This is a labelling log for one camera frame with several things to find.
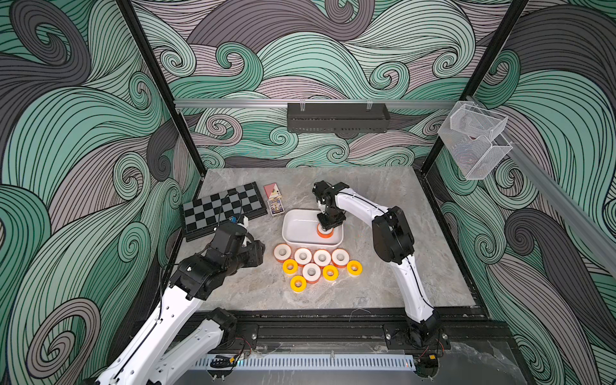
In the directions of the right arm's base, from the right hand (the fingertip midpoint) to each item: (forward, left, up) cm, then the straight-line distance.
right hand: (333, 225), depth 99 cm
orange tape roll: (-5, +4, +2) cm, 7 cm away
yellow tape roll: (-18, +18, 0) cm, 25 cm away
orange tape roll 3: (-14, +5, 0) cm, 15 cm away
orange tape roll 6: (-20, +10, +1) cm, 23 cm away
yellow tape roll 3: (-21, +1, +1) cm, 21 cm away
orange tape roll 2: (-14, +13, +1) cm, 19 cm away
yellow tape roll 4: (-24, +16, +1) cm, 29 cm away
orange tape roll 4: (-12, +21, +1) cm, 24 cm away
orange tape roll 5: (-14, -2, 0) cm, 15 cm away
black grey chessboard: (+3, +56, +4) cm, 56 cm away
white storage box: (-1, +14, -2) cm, 14 cm away
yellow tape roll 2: (-18, -7, 0) cm, 20 cm away
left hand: (-19, +26, +21) cm, 39 cm away
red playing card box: (+19, +27, +2) cm, 33 cm away
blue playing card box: (+10, +25, +2) cm, 27 cm away
